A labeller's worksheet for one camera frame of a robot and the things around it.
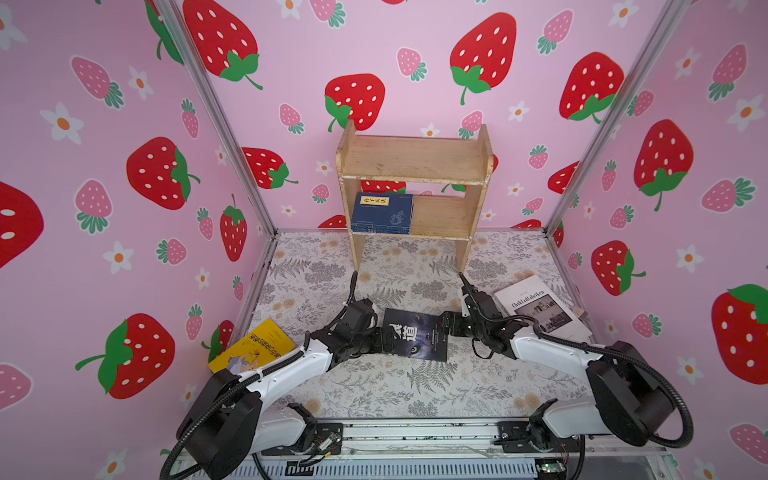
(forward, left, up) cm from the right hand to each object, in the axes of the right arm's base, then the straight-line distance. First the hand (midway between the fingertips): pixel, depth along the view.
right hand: (444, 319), depth 89 cm
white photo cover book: (+13, -29, -3) cm, 32 cm away
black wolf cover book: (-4, +8, -4) cm, 10 cm away
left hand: (-9, +16, +1) cm, 18 cm away
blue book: (+24, +22, +20) cm, 38 cm away
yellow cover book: (-12, +55, -4) cm, 56 cm away
